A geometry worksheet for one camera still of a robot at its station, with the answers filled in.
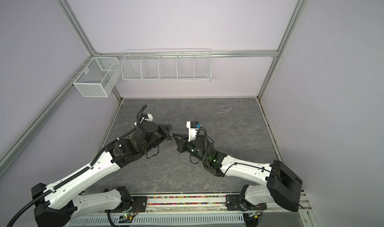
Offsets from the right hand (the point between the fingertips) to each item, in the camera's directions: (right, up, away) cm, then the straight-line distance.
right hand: (172, 137), depth 70 cm
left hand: (0, +4, 0) cm, 4 cm away
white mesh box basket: (-55, +34, +28) cm, 70 cm away
